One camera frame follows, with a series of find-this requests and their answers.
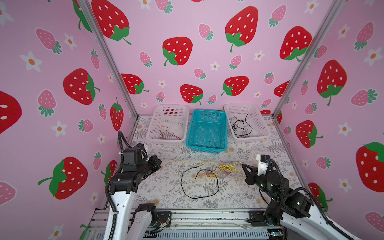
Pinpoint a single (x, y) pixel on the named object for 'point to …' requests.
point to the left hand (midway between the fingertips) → (161, 159)
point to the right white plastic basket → (255, 118)
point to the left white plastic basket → (168, 123)
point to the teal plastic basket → (207, 131)
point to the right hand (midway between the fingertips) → (241, 165)
